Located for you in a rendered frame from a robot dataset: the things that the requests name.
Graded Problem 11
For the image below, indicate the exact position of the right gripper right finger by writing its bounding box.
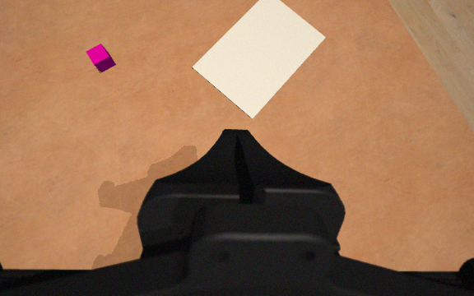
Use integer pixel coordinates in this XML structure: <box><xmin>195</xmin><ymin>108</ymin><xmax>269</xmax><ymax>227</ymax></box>
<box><xmin>235</xmin><ymin>129</ymin><xmax>346</xmax><ymax>255</ymax></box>

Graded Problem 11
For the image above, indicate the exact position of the cream rectangular sheet of paper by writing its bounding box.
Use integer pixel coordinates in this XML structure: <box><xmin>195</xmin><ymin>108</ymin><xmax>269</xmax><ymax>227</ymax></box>
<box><xmin>193</xmin><ymin>0</ymin><xmax>326</xmax><ymax>119</ymax></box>

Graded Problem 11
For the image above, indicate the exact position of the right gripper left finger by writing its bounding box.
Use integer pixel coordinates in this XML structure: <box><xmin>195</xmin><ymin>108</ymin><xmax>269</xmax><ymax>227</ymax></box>
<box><xmin>137</xmin><ymin>129</ymin><xmax>239</xmax><ymax>258</ymax></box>

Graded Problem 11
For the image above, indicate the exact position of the small magenta cube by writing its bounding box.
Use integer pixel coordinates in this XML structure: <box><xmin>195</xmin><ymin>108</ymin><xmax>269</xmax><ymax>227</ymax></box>
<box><xmin>86</xmin><ymin>44</ymin><xmax>116</xmax><ymax>72</ymax></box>

